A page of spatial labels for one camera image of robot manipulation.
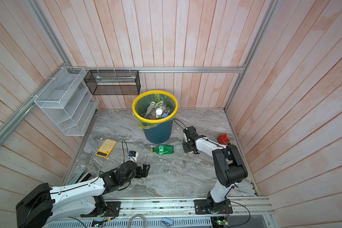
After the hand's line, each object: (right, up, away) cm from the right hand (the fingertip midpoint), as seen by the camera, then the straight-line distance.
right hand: (189, 145), depth 97 cm
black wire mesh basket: (-56, +47, +8) cm, 73 cm away
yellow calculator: (-57, -2, -1) cm, 58 cm away
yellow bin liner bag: (-25, +26, -5) cm, 36 cm away
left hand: (-29, -12, -13) cm, 34 cm away
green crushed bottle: (-18, -2, -4) cm, 19 cm away
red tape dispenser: (+23, +5, -1) cm, 24 cm away
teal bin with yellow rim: (-20, +8, +7) cm, 23 cm away
